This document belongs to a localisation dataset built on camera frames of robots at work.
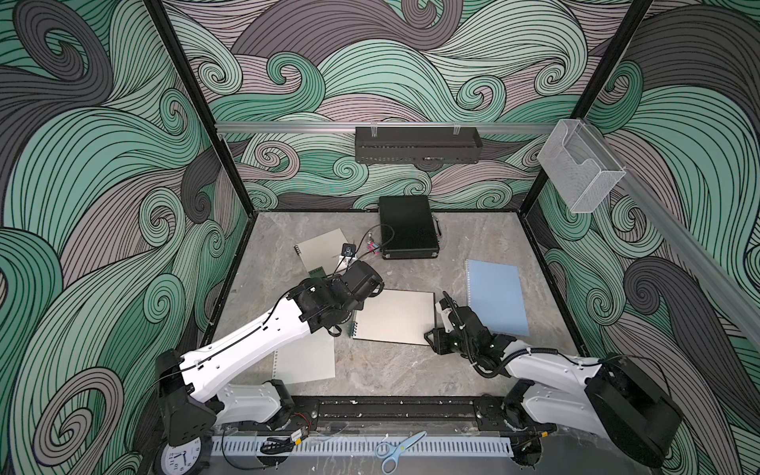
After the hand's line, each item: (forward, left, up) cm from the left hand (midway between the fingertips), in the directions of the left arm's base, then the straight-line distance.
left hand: (349, 281), depth 73 cm
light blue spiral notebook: (+11, -48, -25) cm, 55 cm away
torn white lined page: (-12, +12, -23) cm, 28 cm away
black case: (+37, -19, -21) cm, 46 cm away
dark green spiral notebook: (+1, -15, -22) cm, 26 cm away
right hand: (-6, -22, -22) cm, 31 cm away
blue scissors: (-33, -11, -21) cm, 41 cm away
